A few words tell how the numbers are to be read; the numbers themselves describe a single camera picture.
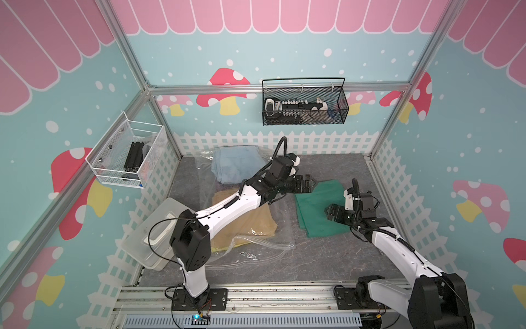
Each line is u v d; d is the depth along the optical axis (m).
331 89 0.89
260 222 0.85
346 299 0.74
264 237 0.83
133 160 0.70
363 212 0.66
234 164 1.06
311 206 0.96
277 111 0.87
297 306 0.74
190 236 0.46
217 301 0.74
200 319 0.73
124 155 0.72
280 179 0.61
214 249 0.81
